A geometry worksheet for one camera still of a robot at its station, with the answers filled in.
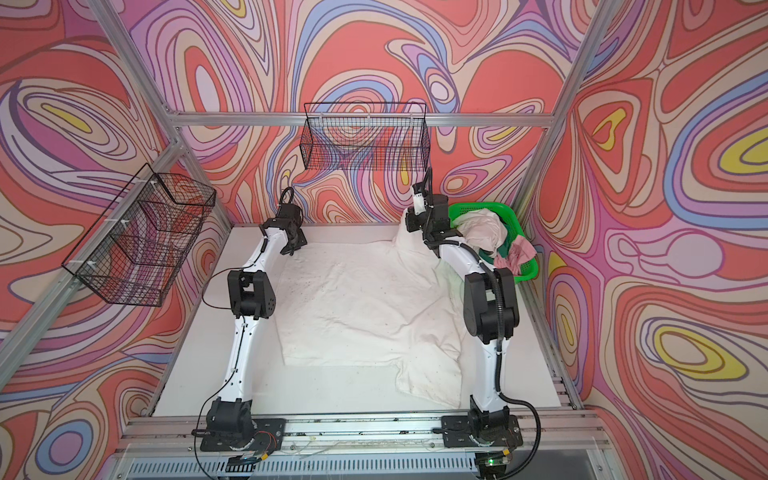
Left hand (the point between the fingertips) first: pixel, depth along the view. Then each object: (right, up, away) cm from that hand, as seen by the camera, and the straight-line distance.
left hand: (301, 242), depth 114 cm
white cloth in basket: (+66, +4, -11) cm, 67 cm away
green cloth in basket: (+73, -3, -12) cm, 74 cm away
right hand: (+42, +9, -16) cm, 46 cm away
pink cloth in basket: (+79, -4, -13) cm, 80 cm away
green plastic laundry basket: (+80, +4, -6) cm, 80 cm away
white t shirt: (+29, -21, -15) cm, 39 cm away
